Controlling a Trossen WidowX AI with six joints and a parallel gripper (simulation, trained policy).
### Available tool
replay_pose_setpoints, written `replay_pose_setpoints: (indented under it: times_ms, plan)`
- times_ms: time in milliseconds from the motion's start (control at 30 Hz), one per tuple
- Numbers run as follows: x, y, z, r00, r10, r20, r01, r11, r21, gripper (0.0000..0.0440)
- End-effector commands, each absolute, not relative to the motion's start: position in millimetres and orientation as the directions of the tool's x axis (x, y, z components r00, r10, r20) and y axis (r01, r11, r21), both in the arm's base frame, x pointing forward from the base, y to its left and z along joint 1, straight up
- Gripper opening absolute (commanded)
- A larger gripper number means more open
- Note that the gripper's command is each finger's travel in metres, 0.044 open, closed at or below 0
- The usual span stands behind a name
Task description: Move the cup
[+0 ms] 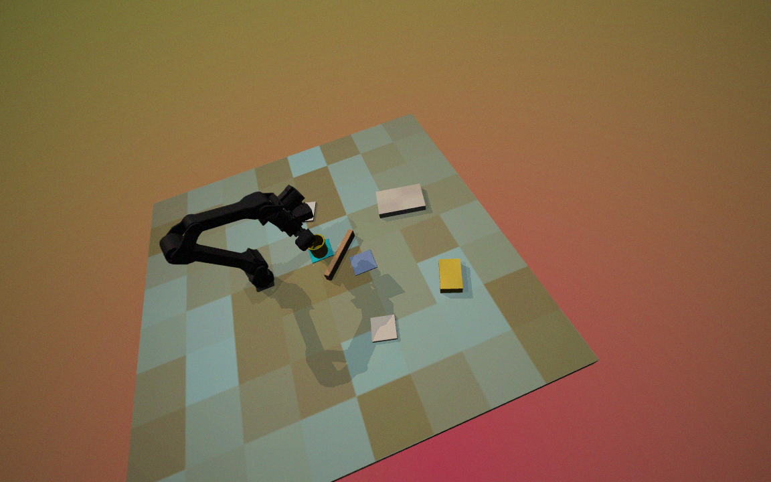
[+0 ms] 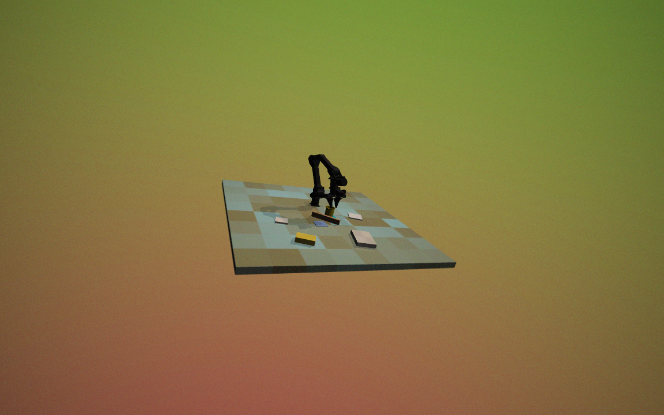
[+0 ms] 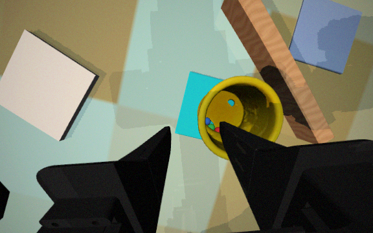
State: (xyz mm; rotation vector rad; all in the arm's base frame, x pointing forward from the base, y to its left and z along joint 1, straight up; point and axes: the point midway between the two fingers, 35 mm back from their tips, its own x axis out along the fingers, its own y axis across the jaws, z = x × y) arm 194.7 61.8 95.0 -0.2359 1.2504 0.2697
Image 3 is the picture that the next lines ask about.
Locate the yellow cup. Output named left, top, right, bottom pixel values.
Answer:
left=198, top=76, right=284, bottom=161

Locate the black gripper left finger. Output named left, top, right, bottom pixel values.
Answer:
left=36, top=126, right=172, bottom=233

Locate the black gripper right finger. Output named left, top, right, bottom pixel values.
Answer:
left=220, top=122, right=373, bottom=230

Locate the beige flat square block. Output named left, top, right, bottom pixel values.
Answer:
left=0, top=30, right=99, bottom=141

